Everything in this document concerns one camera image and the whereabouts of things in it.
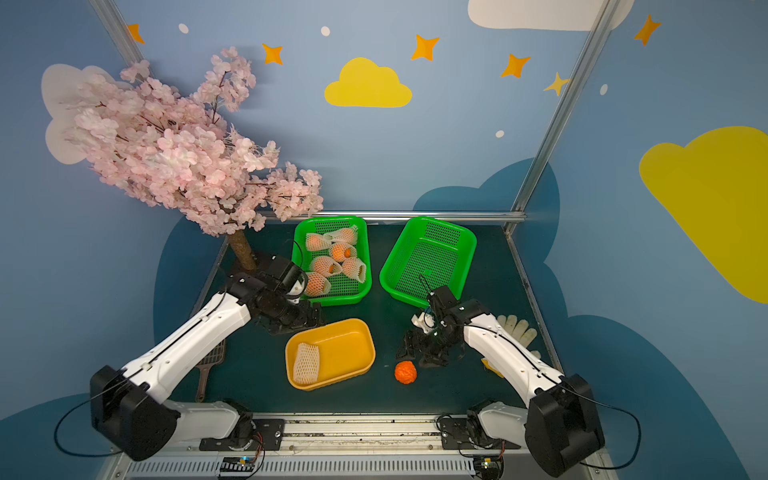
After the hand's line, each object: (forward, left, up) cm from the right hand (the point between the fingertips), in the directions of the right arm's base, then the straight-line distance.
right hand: (414, 357), depth 78 cm
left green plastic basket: (+26, +24, -8) cm, 36 cm away
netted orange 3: (+37, +26, -2) cm, 46 cm away
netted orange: (+30, +30, -2) cm, 43 cm away
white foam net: (-2, +29, -3) cm, 29 cm away
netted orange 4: (+46, +26, -3) cm, 53 cm away
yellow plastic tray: (+5, +20, -10) cm, 24 cm away
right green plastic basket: (+46, -11, -11) cm, 49 cm away
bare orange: (-2, +2, -5) cm, 6 cm away
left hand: (+6, +27, +6) cm, 29 cm away
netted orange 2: (+42, +36, -4) cm, 56 cm away
